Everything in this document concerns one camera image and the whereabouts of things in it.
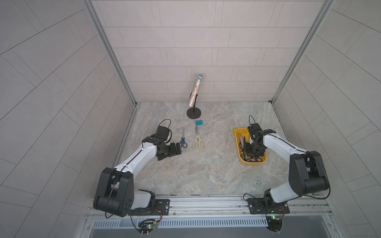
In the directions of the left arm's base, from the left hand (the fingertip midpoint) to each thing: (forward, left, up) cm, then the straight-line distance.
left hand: (177, 151), depth 86 cm
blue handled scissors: (+9, -2, -4) cm, 10 cm away
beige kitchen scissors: (+7, -12, -3) cm, 14 cm away
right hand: (0, -42, -2) cm, 42 cm away
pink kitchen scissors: (-1, -39, 0) cm, 39 cm away
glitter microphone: (+32, -9, +17) cm, 37 cm away
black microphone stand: (+31, -9, -1) cm, 32 cm away
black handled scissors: (-4, -44, 0) cm, 44 cm away
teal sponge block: (+24, -13, -4) cm, 28 cm away
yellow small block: (+17, -37, -2) cm, 41 cm away
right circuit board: (-34, -48, -4) cm, 59 cm away
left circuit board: (-35, +10, -2) cm, 36 cm away
